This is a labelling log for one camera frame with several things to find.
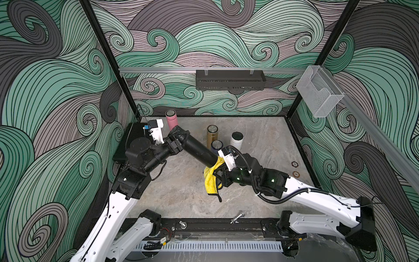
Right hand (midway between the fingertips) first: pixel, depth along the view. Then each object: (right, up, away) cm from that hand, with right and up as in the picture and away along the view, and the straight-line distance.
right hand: (210, 174), depth 67 cm
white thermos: (+14, +14, +14) cm, 24 cm away
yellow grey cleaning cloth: (0, -2, -3) cm, 4 cm away
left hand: (-10, +18, -6) cm, 21 cm away
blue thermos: (+3, +11, +11) cm, 16 cm away
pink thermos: (-22, +25, +26) cm, 43 cm away
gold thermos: (+2, +16, +20) cm, 26 cm away
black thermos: (-5, +10, -5) cm, 12 cm away
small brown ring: (+49, -7, +24) cm, 55 cm away
